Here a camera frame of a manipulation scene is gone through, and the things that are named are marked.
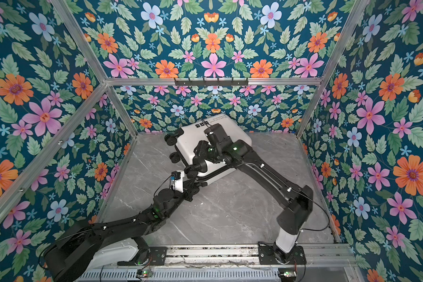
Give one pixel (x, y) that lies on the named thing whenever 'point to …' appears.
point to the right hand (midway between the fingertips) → (196, 151)
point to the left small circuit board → (141, 273)
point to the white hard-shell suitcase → (188, 138)
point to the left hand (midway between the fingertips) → (196, 176)
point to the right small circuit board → (287, 275)
